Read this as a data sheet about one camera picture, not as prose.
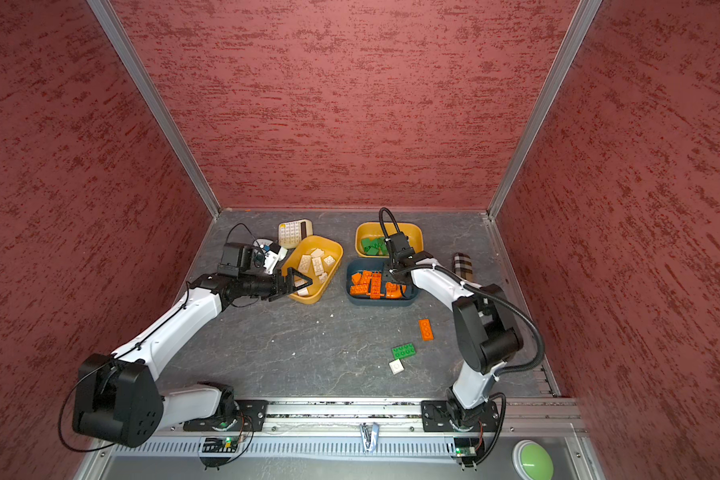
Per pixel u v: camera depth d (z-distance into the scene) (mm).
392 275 682
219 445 715
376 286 985
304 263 1031
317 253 1063
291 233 1106
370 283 978
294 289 719
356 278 974
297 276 742
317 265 1025
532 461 678
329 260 1035
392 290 950
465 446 710
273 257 770
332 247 1037
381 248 1065
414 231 1087
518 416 759
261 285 708
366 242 1072
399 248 735
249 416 761
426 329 896
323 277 964
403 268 673
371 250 1061
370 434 702
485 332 474
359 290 950
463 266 1020
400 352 833
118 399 401
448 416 682
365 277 1001
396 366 825
